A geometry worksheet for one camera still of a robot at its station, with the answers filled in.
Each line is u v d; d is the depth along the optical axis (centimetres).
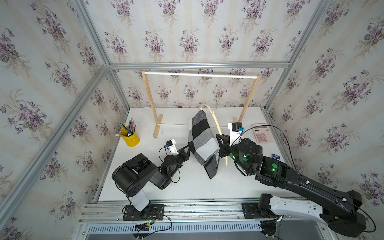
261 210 64
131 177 47
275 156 93
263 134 101
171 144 78
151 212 72
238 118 100
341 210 39
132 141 93
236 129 51
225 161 62
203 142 77
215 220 72
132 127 92
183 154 77
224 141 56
